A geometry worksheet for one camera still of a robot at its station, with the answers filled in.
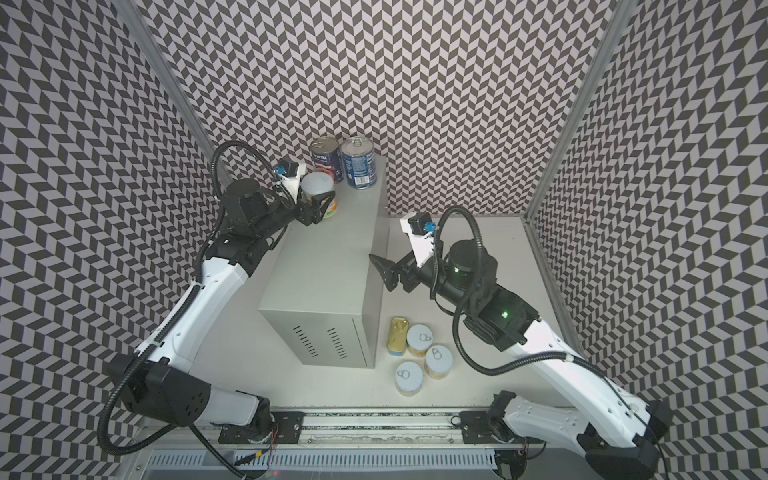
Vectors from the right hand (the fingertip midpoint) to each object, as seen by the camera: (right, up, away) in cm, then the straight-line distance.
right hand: (389, 254), depth 59 cm
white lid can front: (+5, -33, +16) cm, 37 cm away
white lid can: (+8, -25, +23) cm, 35 cm away
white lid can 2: (+13, -30, +20) cm, 38 cm away
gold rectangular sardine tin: (+2, -25, +25) cm, 35 cm away
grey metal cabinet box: (-12, -8, -1) cm, 14 cm away
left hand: (-17, +16, +11) cm, 26 cm away
